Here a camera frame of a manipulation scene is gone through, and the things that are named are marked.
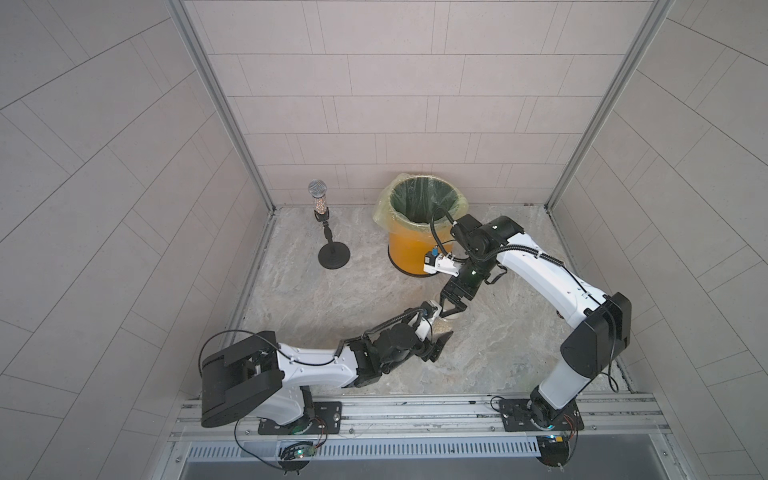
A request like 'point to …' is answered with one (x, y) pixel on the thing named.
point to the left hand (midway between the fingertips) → (445, 324)
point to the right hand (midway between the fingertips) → (447, 300)
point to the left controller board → (295, 456)
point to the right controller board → (554, 449)
